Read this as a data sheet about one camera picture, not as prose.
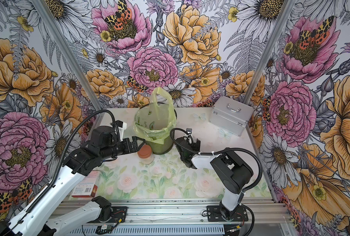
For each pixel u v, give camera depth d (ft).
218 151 1.74
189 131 2.65
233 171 1.57
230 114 3.25
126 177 2.86
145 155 2.73
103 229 2.39
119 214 2.44
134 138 2.02
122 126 2.09
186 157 2.39
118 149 1.91
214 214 2.43
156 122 3.25
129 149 1.96
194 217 2.45
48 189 1.35
